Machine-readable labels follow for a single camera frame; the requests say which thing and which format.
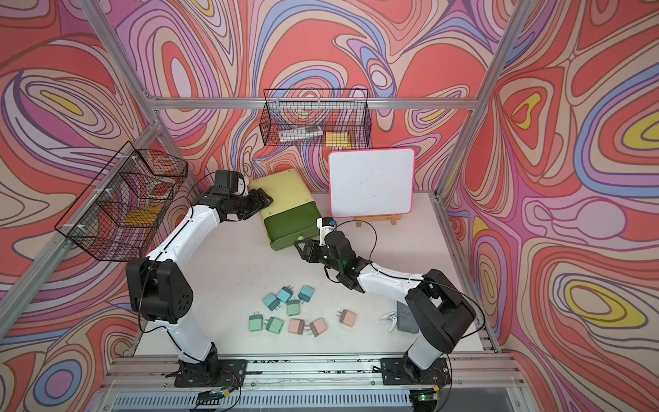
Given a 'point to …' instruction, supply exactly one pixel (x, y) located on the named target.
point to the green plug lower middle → (274, 324)
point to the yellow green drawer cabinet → (286, 188)
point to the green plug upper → (293, 307)
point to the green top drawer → (294, 225)
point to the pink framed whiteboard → (375, 182)
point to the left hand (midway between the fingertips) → (268, 203)
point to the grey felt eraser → (405, 319)
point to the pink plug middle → (317, 327)
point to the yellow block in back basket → (337, 139)
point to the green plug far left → (256, 322)
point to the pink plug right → (347, 318)
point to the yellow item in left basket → (142, 216)
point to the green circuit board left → (210, 397)
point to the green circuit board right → (427, 395)
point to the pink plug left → (297, 326)
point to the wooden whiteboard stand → (393, 219)
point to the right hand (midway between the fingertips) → (300, 250)
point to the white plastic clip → (392, 316)
